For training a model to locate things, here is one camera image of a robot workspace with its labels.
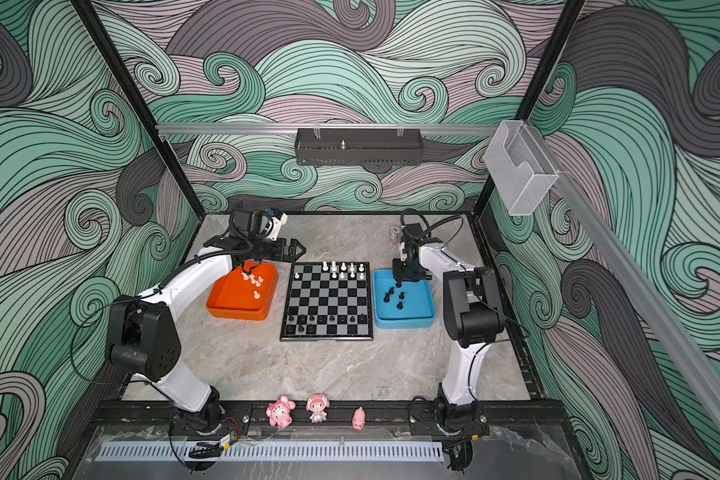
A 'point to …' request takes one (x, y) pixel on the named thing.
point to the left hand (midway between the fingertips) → (295, 245)
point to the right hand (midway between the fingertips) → (402, 275)
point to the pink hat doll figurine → (318, 403)
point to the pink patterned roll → (393, 235)
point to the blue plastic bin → (419, 304)
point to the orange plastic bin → (248, 296)
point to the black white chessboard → (328, 301)
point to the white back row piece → (325, 267)
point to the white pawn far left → (297, 276)
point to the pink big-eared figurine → (279, 412)
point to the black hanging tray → (359, 146)
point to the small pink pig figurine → (359, 419)
